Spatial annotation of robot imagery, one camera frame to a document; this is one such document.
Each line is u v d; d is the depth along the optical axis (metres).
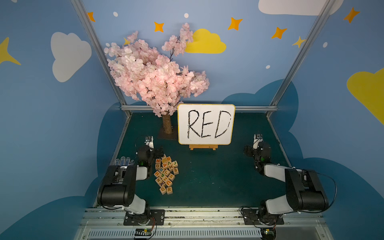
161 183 0.84
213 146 0.96
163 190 0.80
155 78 0.62
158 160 0.92
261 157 0.73
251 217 0.74
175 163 0.91
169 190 0.80
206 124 0.91
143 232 0.73
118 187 0.45
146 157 0.73
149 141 0.81
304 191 0.45
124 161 0.94
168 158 0.93
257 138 0.82
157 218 0.74
